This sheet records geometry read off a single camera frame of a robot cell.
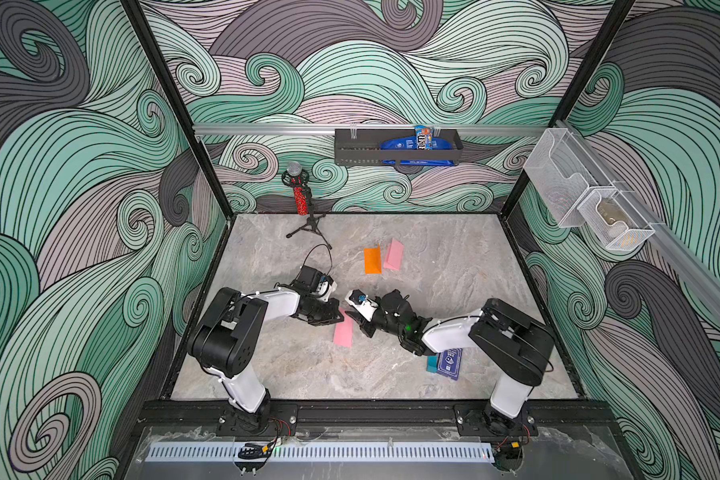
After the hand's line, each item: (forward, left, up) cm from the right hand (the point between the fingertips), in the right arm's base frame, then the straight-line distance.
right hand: (352, 305), depth 88 cm
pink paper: (-6, +3, -6) cm, 9 cm away
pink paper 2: (+22, -15, -5) cm, 27 cm away
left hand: (-1, +3, -5) cm, 6 cm away
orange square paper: (+21, -8, -8) cm, 23 cm away
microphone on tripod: (+39, +19, +18) cm, 47 cm away
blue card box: (-15, -27, -5) cm, 31 cm away
